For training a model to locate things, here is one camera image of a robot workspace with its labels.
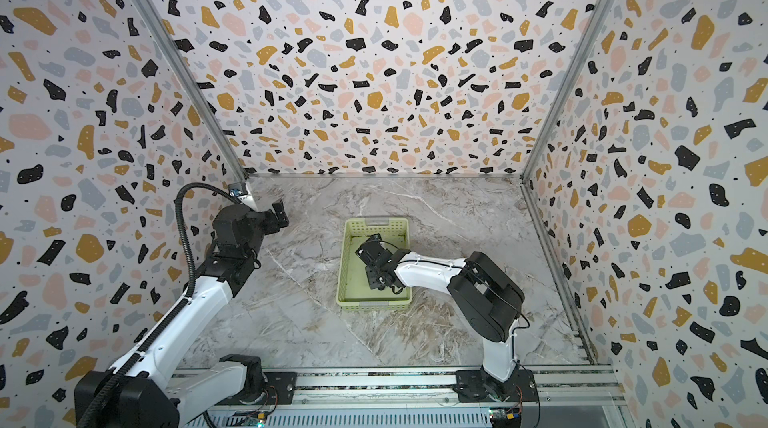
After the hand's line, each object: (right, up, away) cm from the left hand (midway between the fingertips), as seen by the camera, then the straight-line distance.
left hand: (261, 199), depth 77 cm
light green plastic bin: (+22, -28, +13) cm, 38 cm away
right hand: (+28, -22, +14) cm, 38 cm away
